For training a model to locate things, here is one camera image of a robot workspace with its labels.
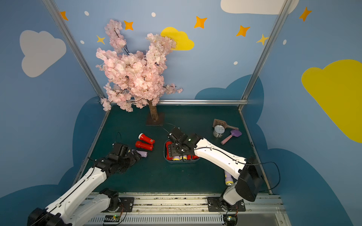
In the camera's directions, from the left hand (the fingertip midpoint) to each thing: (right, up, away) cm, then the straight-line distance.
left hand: (137, 157), depth 84 cm
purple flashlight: (+1, +1, +6) cm, 6 cm away
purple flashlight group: (+29, -1, +6) cm, 30 cm away
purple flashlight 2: (+55, -12, -4) cm, 56 cm away
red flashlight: (+35, -1, +3) cm, 35 cm away
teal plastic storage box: (+18, -3, +2) cm, 19 cm away
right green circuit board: (+53, -30, -11) cm, 62 cm away
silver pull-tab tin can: (+54, +15, +17) cm, 59 cm away
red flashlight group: (+19, -1, +1) cm, 19 cm away
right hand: (+25, +6, -4) cm, 26 cm away
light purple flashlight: (+24, -1, +2) cm, 24 cm away
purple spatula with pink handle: (+67, +13, +20) cm, 71 cm away
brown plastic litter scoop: (+55, +21, +27) cm, 65 cm away
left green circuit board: (-9, -29, -11) cm, 33 cm away
